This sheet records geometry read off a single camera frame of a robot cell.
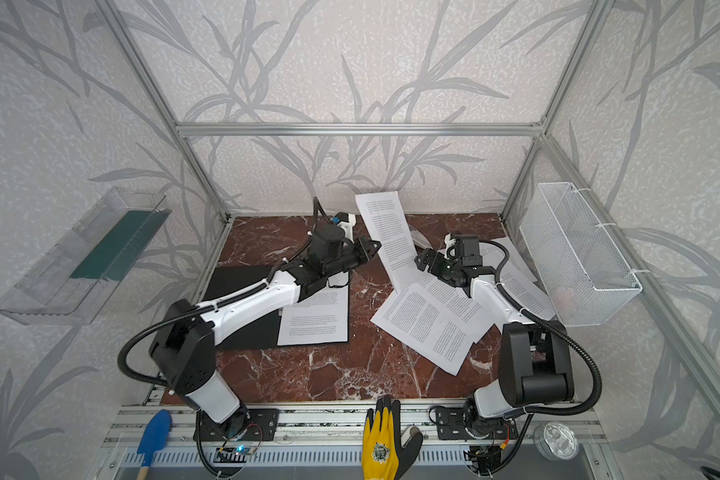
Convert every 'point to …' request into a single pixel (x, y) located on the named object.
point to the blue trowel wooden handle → (153, 438)
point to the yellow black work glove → (387, 450)
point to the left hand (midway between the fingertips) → (388, 235)
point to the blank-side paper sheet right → (524, 251)
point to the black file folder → (234, 280)
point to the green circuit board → (232, 455)
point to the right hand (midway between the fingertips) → (427, 255)
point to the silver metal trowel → (419, 238)
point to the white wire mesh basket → (583, 278)
